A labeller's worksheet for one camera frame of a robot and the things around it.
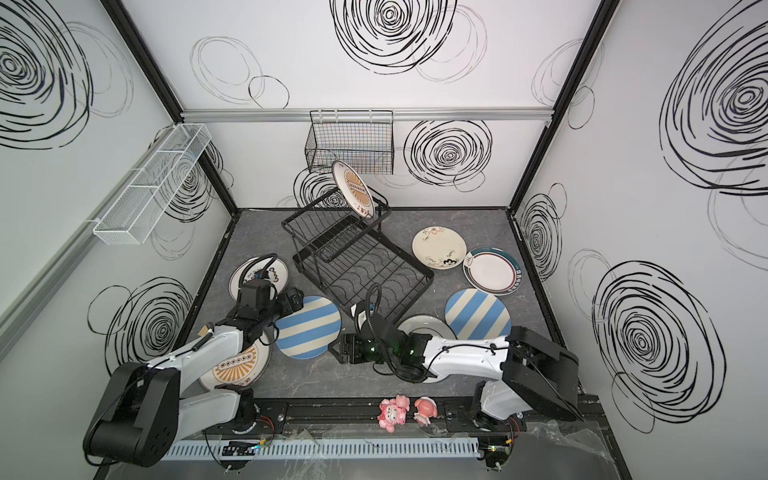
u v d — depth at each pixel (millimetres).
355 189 870
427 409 728
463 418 743
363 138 963
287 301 805
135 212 736
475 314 913
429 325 879
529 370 421
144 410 407
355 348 672
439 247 1084
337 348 694
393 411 719
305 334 867
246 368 816
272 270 1011
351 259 1020
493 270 1028
